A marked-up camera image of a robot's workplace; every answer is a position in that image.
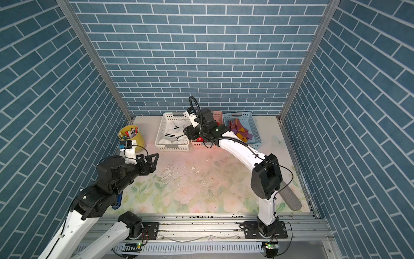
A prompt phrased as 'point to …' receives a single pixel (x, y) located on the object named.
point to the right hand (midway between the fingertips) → (190, 127)
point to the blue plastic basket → (248, 120)
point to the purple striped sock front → (235, 127)
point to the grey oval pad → (289, 197)
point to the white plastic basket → (167, 117)
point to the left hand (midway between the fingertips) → (157, 155)
